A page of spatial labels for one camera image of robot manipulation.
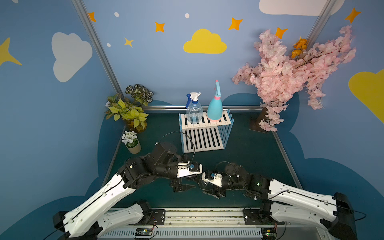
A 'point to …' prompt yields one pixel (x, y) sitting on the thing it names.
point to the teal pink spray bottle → (214, 110)
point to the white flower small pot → (130, 139)
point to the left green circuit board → (143, 232)
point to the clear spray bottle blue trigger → (194, 111)
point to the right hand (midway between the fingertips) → (207, 179)
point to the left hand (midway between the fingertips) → (193, 169)
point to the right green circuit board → (269, 233)
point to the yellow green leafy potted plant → (130, 108)
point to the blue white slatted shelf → (206, 135)
